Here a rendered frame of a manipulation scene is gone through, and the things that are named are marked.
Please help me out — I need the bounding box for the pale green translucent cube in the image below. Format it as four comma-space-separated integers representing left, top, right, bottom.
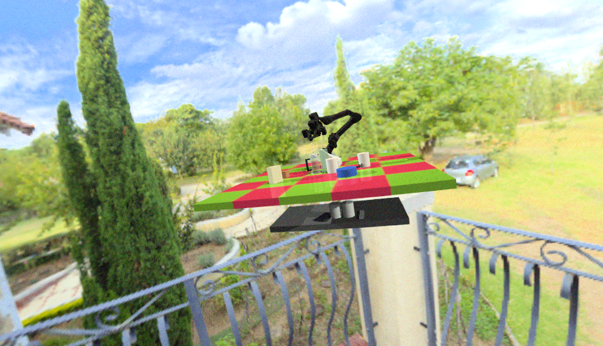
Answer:
319, 149, 329, 172

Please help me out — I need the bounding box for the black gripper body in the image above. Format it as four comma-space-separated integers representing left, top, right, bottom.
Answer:
302, 124, 327, 138

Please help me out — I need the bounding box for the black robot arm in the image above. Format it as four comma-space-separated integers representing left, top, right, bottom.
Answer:
308, 109, 362, 154

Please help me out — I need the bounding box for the blue short cylinder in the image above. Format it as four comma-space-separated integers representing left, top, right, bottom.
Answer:
337, 166, 357, 178

